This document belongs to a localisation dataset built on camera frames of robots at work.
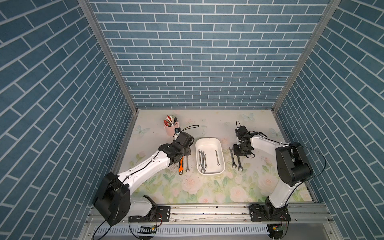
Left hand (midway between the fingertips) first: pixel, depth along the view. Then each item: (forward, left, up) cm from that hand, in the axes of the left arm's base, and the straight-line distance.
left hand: (189, 147), depth 85 cm
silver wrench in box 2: (-7, -8, -12) cm, 16 cm away
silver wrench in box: (-5, -7, -12) cm, 15 cm away
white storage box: (+1, -13, -11) cm, 17 cm away
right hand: (+3, -32, -12) cm, 34 cm away
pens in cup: (+23, +14, -3) cm, 27 cm away
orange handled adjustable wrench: (-6, +5, -11) cm, 14 cm away
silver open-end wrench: (+4, -27, -11) cm, 29 cm away
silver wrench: (-5, -18, -12) cm, 22 cm away
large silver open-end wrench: (-6, -31, -13) cm, 34 cm away
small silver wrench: (-8, +1, -12) cm, 14 cm away
